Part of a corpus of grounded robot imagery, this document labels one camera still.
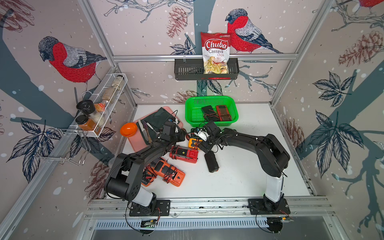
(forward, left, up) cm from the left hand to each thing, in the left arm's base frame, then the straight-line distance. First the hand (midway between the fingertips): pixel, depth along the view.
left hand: (186, 129), depth 91 cm
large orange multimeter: (-22, +14, -5) cm, 26 cm away
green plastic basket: (+24, -4, -11) cm, 27 cm away
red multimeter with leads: (-14, -3, -7) cm, 16 cm away
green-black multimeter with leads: (+19, -16, -7) cm, 26 cm away
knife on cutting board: (+7, +32, -10) cm, 34 cm away
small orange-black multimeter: (-25, +21, -8) cm, 33 cm away
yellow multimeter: (-6, -5, -7) cm, 10 cm away
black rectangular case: (-18, -15, -7) cm, 25 cm away
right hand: (-4, -11, -7) cm, 14 cm away
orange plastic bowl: (+6, +42, -9) cm, 43 cm away
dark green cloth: (+9, +29, -11) cm, 32 cm away
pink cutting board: (-1, +34, -12) cm, 36 cm away
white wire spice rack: (+5, +43, +24) cm, 49 cm away
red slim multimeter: (+20, -26, -7) cm, 34 cm away
